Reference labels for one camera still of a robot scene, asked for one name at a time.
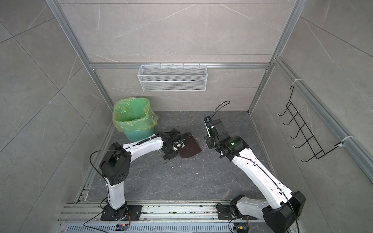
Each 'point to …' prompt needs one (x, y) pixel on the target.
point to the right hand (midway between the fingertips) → (213, 132)
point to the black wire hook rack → (317, 151)
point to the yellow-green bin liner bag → (134, 114)
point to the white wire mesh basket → (173, 78)
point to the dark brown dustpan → (191, 148)
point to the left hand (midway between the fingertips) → (172, 149)
